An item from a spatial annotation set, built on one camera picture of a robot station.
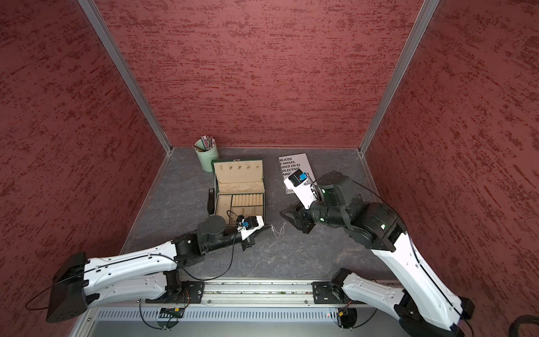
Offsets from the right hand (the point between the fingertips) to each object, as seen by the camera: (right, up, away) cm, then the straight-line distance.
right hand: (286, 215), depth 58 cm
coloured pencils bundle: (-38, +27, +45) cm, 65 cm away
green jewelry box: (-20, +4, +36) cm, 42 cm away
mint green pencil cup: (-38, +19, +43) cm, 61 cm away
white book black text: (+5, +16, +52) cm, 54 cm away
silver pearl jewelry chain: (-2, -10, +13) cm, 17 cm away
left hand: (-6, -6, +10) cm, 14 cm away
